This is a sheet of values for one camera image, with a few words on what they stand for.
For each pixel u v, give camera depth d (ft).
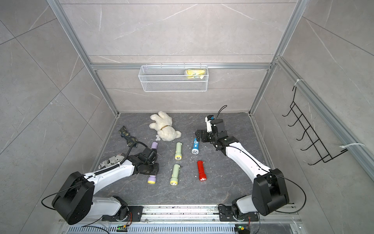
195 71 2.75
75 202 1.36
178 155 3.03
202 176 2.75
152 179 2.68
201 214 2.45
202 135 2.45
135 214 2.41
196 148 3.12
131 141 3.22
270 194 1.36
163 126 3.30
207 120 2.50
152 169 2.56
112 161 2.96
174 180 2.68
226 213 2.39
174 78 3.30
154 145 3.18
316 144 2.06
